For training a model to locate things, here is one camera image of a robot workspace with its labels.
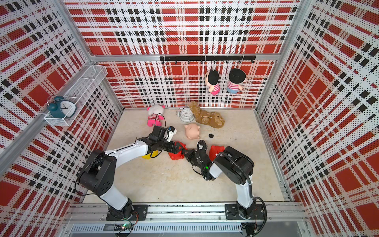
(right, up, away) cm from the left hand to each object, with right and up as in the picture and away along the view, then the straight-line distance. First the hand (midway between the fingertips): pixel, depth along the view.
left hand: (179, 146), depth 92 cm
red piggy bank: (+1, -5, -4) cm, 6 cm away
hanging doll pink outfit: (+21, +44, +3) cm, 49 cm away
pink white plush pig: (-21, +19, +16) cm, 33 cm away
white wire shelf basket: (-53, +41, -4) cm, 67 cm away
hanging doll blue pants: (+37, +44, +1) cm, 58 cm away
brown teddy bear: (+21, +17, +11) cm, 30 cm away
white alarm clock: (+2, +21, +20) cm, 30 cm away
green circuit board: (-23, -35, -22) cm, 47 cm away
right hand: (+3, -2, -1) cm, 4 cm away
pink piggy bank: (+8, +9, +7) cm, 14 cm away
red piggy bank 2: (+22, -2, -4) cm, 23 cm away
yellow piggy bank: (-15, -3, -14) cm, 21 cm away
